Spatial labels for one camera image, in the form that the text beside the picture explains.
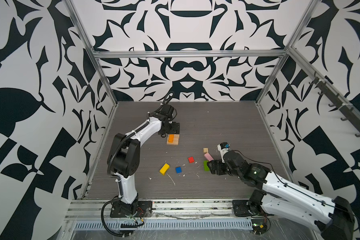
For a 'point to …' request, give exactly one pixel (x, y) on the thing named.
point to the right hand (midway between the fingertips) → (212, 163)
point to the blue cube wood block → (178, 170)
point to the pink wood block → (208, 157)
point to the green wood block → (206, 167)
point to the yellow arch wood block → (164, 168)
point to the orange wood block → (171, 138)
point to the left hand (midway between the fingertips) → (173, 127)
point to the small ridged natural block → (205, 150)
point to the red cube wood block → (191, 159)
